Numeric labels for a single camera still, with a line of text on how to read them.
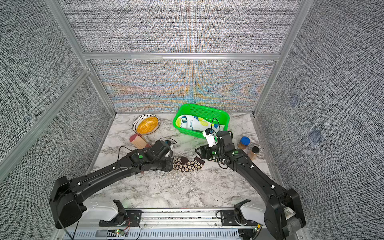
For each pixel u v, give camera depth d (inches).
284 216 15.6
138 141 40.0
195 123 41.7
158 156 23.5
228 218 28.7
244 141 37.5
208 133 28.3
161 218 29.4
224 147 24.5
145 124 40.7
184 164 34.6
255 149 34.6
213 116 44.6
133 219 28.8
